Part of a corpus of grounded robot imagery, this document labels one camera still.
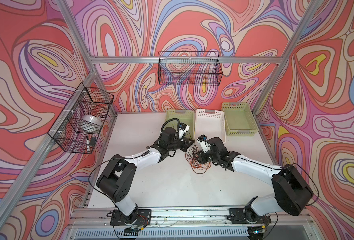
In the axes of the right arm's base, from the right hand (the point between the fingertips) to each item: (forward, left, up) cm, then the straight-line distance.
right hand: (198, 156), depth 87 cm
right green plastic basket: (+34, -36, -6) cm, 50 cm away
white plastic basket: (+33, -14, -9) cm, 37 cm away
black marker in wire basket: (-1, +56, +19) cm, 59 cm away
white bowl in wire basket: (+8, +54, +25) cm, 60 cm away
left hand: (+5, +2, +10) cm, 11 cm away
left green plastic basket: (+37, +5, -4) cm, 38 cm away
